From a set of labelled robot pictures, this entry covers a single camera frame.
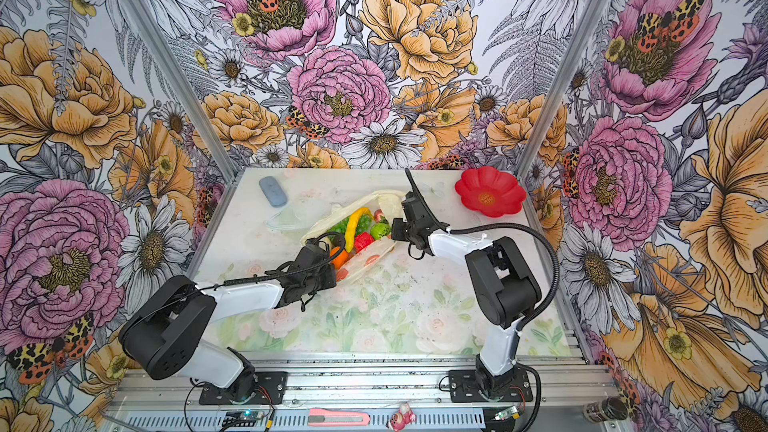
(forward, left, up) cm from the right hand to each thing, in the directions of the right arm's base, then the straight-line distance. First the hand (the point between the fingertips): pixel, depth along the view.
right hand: (397, 235), depth 97 cm
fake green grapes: (+5, +11, -2) cm, 12 cm away
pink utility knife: (-46, +19, -5) cm, 50 cm away
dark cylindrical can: (-47, -42, +3) cm, 64 cm away
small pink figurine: (-47, 0, -4) cm, 47 cm away
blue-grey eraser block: (+22, +45, -2) cm, 50 cm away
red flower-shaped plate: (+23, -37, -7) cm, 44 cm away
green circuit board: (-46, +38, -7) cm, 60 cm away
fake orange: (-18, +14, +17) cm, 28 cm away
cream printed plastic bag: (+8, +2, +7) cm, 11 cm away
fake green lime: (+1, +6, 0) cm, 6 cm away
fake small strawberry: (+12, +6, -4) cm, 14 cm away
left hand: (-13, +20, -6) cm, 24 cm away
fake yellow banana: (+1, +15, +1) cm, 15 cm away
